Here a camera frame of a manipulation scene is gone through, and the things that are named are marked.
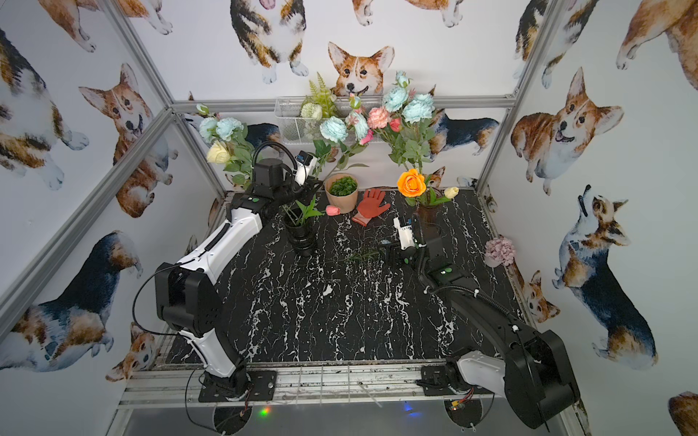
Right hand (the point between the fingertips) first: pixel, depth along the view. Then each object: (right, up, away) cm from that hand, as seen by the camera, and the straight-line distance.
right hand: (382, 243), depth 81 cm
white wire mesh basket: (-30, +38, +10) cm, 49 cm away
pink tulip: (-15, +10, +2) cm, 18 cm away
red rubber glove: (-3, +12, +34) cm, 37 cm away
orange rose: (+7, +17, -7) cm, 20 cm away
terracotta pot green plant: (-15, +17, +27) cm, 35 cm away
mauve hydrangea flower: (+40, -3, +9) cm, 41 cm away
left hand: (-18, +21, +3) cm, 28 cm away
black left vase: (-27, +4, +11) cm, 29 cm away
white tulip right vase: (+20, +15, -1) cm, 25 cm away
